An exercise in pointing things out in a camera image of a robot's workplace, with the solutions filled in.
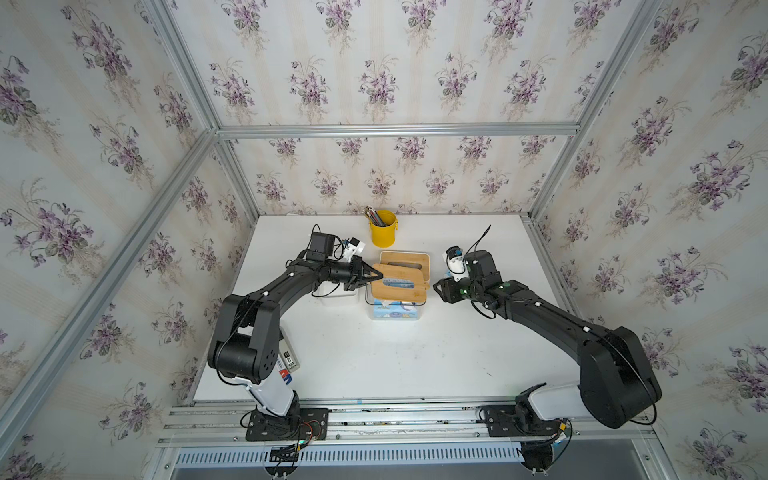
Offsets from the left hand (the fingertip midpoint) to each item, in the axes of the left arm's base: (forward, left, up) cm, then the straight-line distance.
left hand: (381, 279), depth 82 cm
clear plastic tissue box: (-4, +3, -7) cm, 8 cm away
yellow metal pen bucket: (+27, -1, -13) cm, 30 cm away
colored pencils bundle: (+27, +2, -2) cm, 27 cm away
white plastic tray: (-6, +13, +1) cm, 14 cm away
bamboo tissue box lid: (+4, -10, -3) cm, 11 cm away
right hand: (+2, -19, -6) cm, 20 cm away
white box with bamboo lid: (+17, -8, -12) cm, 22 cm away
